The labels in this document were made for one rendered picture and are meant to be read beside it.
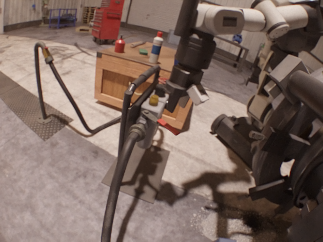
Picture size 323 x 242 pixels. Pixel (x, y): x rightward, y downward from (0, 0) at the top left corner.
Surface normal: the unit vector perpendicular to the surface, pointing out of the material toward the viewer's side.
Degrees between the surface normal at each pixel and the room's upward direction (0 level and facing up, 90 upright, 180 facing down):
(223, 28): 90
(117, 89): 90
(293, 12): 61
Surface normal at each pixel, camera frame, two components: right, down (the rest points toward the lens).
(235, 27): 0.41, 0.61
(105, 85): -0.25, 0.51
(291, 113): -0.86, -0.14
